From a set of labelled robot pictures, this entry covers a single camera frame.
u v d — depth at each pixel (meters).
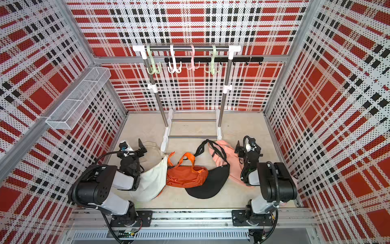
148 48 0.64
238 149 0.84
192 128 1.15
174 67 0.72
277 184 0.44
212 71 0.69
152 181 0.78
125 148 0.73
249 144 0.75
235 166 0.89
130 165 0.68
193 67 0.68
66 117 0.69
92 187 0.46
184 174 0.90
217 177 0.82
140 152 0.82
